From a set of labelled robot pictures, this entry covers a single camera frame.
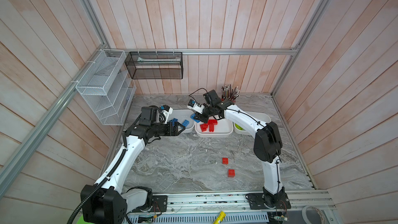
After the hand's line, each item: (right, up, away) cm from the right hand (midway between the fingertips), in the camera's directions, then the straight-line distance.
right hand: (195, 114), depth 92 cm
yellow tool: (+12, -45, -23) cm, 52 cm away
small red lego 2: (+19, -31, -11) cm, 38 cm away
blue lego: (-6, -6, +10) cm, 13 cm away
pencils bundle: (+23, +15, +12) cm, 30 cm away
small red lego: (+17, -26, -5) cm, 32 cm away
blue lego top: (-14, -4, +10) cm, 18 cm away
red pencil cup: (+26, +9, +10) cm, 29 cm away
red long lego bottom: (+12, -5, +9) cm, 16 cm away
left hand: (-8, -8, -15) cm, 18 cm away
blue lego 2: (-2, -1, -3) cm, 4 cm away
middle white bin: (+18, -10, +6) cm, 22 cm away
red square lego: (+6, -8, +6) cm, 12 cm away
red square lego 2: (+11, -9, +6) cm, 15 cm away
